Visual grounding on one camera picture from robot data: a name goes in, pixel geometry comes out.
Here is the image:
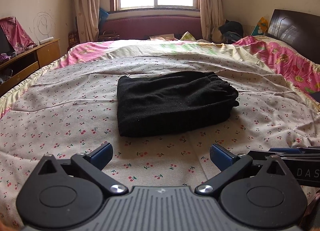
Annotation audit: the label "black pants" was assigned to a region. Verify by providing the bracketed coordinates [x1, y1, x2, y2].
[117, 71, 239, 138]

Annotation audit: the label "cherry print bed sheet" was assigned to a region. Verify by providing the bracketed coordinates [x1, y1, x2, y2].
[1, 54, 319, 228]

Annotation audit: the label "pink floral quilt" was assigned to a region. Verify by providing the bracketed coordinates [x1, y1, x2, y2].
[57, 35, 320, 111]

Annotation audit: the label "wooden side cabinet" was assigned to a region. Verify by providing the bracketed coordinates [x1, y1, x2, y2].
[0, 39, 61, 96]

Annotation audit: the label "dark wooden headboard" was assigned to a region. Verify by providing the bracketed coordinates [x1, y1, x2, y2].
[266, 9, 320, 64]

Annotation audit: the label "black bag by curtain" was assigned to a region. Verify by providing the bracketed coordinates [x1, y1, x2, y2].
[219, 20, 244, 44]

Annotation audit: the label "maroon padded bench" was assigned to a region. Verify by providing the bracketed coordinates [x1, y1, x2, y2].
[98, 16, 202, 41]

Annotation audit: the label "pink cloth on cabinet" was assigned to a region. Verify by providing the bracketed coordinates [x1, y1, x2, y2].
[0, 16, 37, 54]

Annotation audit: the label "right beige curtain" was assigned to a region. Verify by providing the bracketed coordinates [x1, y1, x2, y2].
[200, 0, 225, 43]

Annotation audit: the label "beige curtain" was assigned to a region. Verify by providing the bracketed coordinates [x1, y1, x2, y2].
[200, 0, 225, 43]
[74, 0, 100, 43]

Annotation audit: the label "left beige curtain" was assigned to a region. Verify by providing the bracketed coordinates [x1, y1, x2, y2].
[74, 0, 100, 43]

